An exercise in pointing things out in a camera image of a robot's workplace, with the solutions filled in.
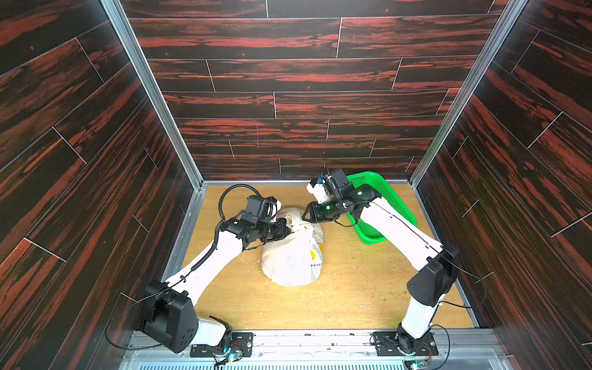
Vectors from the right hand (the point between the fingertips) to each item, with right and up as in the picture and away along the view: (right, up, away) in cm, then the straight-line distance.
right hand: (310, 214), depth 81 cm
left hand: (-6, -6, -1) cm, 9 cm away
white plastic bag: (-5, -15, -2) cm, 16 cm away
